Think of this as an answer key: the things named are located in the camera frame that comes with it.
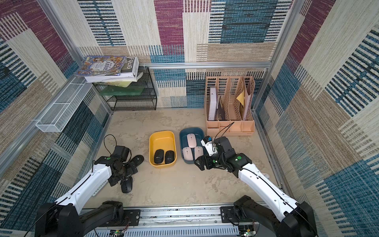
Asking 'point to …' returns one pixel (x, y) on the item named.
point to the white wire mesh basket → (59, 114)
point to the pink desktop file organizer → (229, 102)
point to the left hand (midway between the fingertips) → (128, 174)
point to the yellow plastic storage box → (164, 140)
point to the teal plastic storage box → (200, 134)
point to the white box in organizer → (212, 104)
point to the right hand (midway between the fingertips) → (201, 158)
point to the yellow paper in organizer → (241, 98)
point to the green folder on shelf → (119, 90)
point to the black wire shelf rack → (147, 101)
